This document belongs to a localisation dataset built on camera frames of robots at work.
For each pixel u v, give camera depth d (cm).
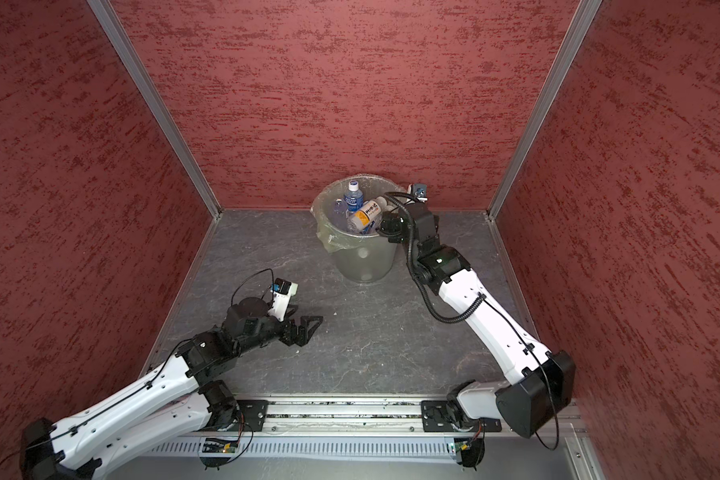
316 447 77
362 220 87
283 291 65
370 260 88
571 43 76
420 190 62
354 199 92
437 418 74
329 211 85
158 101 88
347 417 76
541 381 39
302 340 66
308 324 67
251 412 74
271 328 61
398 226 65
